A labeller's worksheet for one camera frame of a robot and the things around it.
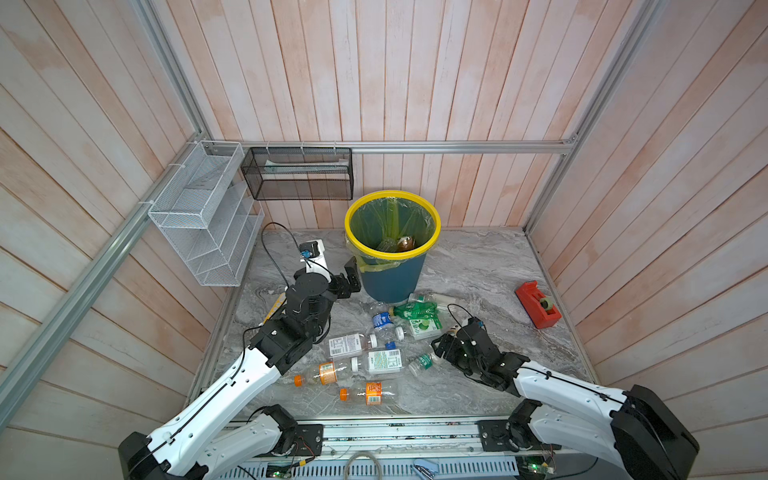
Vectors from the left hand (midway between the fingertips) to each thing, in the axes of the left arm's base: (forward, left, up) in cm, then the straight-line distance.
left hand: (339, 266), depth 70 cm
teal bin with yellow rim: (+13, -14, -28) cm, 34 cm away
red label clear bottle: (+23, -12, -18) cm, 32 cm away
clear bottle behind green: (+8, -31, -29) cm, 43 cm away
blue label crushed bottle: (-3, -12, -29) cm, 31 cm away
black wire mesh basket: (+47, +19, -7) cm, 52 cm away
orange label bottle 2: (-22, -8, -26) cm, 35 cm away
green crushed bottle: (+4, -22, -28) cm, 36 cm away
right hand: (-8, -27, -29) cm, 41 cm away
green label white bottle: (-13, -12, -26) cm, 32 cm away
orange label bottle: (-17, +4, -26) cm, 31 cm away
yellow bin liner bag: (+28, -14, -10) cm, 32 cm away
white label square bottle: (-8, -1, -27) cm, 28 cm away
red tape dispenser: (+3, -60, -25) cm, 65 cm away
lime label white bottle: (-3, -24, -27) cm, 36 cm away
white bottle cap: (-4, -16, -27) cm, 31 cm away
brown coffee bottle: (+22, -19, -16) cm, 33 cm away
